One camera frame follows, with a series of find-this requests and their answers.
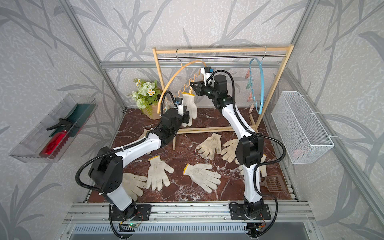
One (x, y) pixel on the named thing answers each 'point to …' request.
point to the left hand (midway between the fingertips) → (187, 106)
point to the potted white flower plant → (146, 94)
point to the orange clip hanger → (196, 77)
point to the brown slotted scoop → (274, 183)
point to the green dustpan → (77, 117)
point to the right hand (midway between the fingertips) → (191, 82)
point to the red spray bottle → (55, 145)
